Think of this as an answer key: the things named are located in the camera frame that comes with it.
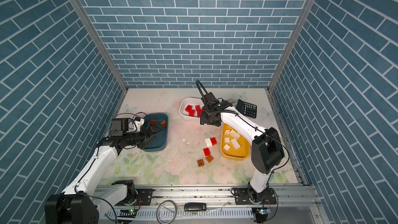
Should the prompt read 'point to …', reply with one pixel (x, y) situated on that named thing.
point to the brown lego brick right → (209, 158)
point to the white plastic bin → (192, 102)
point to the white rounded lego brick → (208, 142)
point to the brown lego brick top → (164, 123)
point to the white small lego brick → (227, 132)
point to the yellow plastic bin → (233, 145)
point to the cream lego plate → (227, 140)
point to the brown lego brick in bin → (153, 122)
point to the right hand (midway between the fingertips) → (204, 118)
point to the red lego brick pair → (198, 110)
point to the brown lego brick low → (200, 163)
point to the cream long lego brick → (235, 134)
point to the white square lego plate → (226, 147)
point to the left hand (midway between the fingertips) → (158, 133)
